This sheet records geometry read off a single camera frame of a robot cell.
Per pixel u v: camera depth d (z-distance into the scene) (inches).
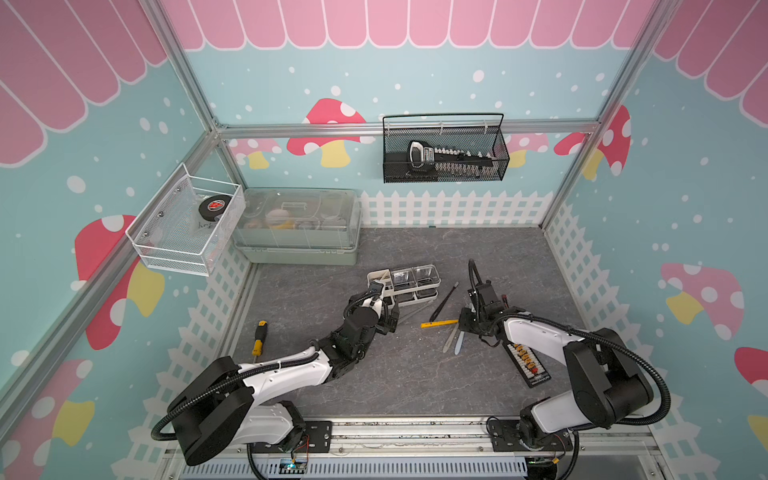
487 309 28.6
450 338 36.0
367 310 27.2
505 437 29.1
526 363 33.5
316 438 29.3
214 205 31.3
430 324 37.1
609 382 17.4
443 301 39.3
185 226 29.0
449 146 36.3
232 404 16.5
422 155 35.2
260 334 35.9
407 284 39.8
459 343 35.2
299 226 39.3
